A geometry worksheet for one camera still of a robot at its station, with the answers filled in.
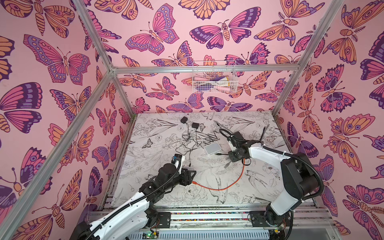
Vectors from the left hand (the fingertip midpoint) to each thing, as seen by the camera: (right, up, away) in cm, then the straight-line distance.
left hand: (193, 170), depth 77 cm
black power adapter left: (-7, +28, +37) cm, 47 cm away
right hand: (+26, +6, +16) cm, 31 cm away
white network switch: (+13, +8, +22) cm, 27 cm away
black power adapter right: (+1, +24, +36) cm, 43 cm away
